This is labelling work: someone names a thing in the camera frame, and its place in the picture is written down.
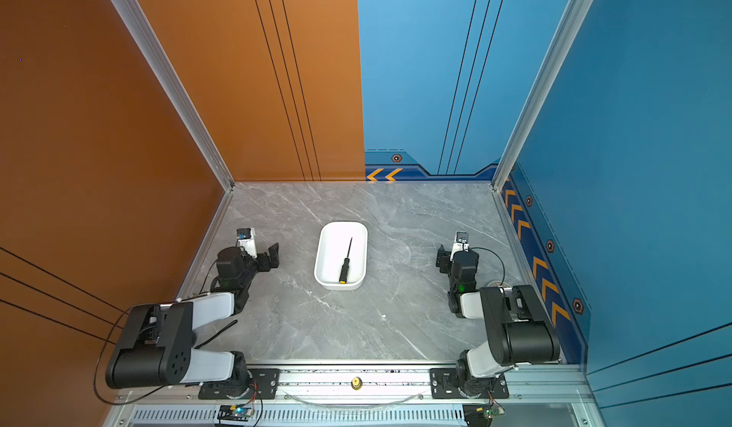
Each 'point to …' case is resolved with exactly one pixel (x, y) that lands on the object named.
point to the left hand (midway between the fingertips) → (263, 242)
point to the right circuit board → (480, 415)
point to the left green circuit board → (234, 413)
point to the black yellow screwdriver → (345, 268)
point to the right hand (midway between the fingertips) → (454, 247)
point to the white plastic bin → (334, 245)
